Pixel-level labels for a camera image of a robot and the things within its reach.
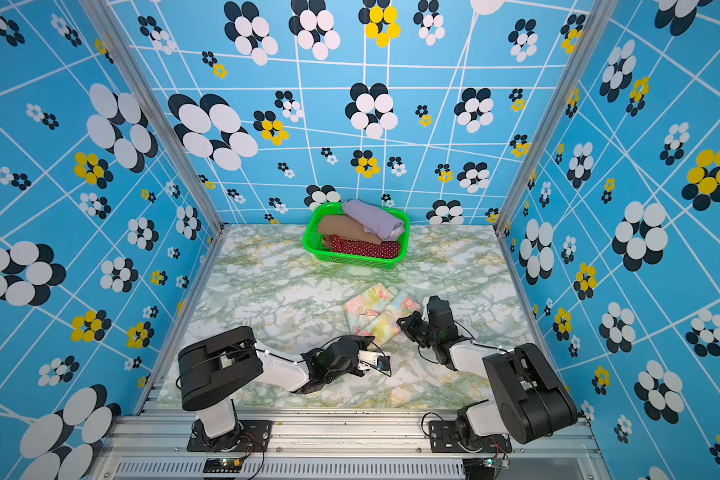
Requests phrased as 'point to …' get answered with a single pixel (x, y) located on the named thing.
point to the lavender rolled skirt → (374, 219)
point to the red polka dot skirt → (386, 250)
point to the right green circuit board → (480, 468)
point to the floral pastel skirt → (376, 311)
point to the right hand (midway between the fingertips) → (400, 319)
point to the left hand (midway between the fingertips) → (376, 338)
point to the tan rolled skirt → (344, 226)
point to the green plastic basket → (313, 240)
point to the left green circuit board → (222, 465)
